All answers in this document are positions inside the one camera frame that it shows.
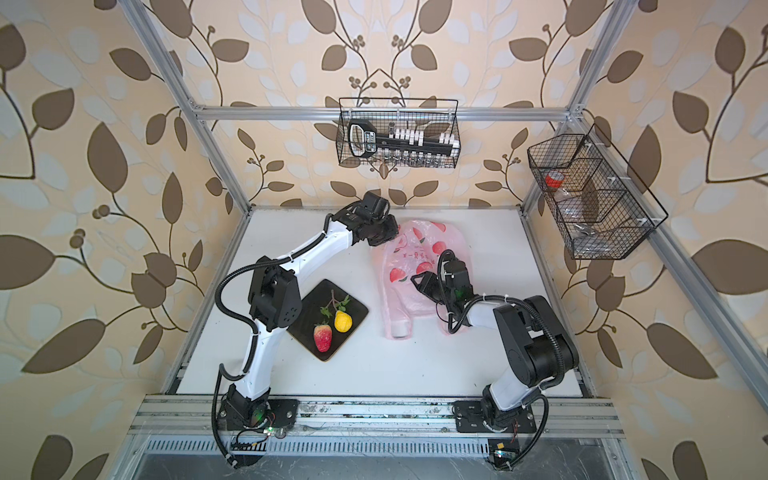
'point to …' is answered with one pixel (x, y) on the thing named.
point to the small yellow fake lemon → (343, 321)
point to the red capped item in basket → (554, 179)
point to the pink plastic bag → (410, 250)
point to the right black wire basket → (601, 206)
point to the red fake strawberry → (323, 336)
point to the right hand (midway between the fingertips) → (415, 282)
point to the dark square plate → (326, 299)
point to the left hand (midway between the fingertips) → (403, 228)
